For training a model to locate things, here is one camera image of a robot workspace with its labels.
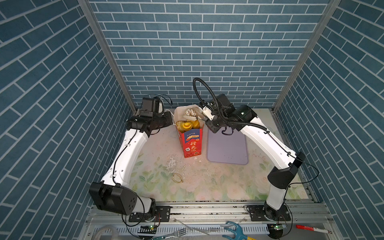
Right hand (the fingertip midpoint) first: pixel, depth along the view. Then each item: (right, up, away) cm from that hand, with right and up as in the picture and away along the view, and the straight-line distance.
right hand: (207, 119), depth 74 cm
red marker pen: (+49, -52, -5) cm, 72 cm away
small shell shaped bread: (-17, -3, +15) cm, 22 cm away
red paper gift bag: (-9, -11, +7) cm, 16 cm away
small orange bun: (-11, -4, +9) cm, 15 cm away
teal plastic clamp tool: (+14, -53, -7) cm, 55 cm away
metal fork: (-14, -53, -6) cm, 55 cm away
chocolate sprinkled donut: (-9, +4, +8) cm, 13 cm away
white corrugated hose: (-43, -51, -8) cm, 67 cm away
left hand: (-18, +1, +2) cm, 18 cm away
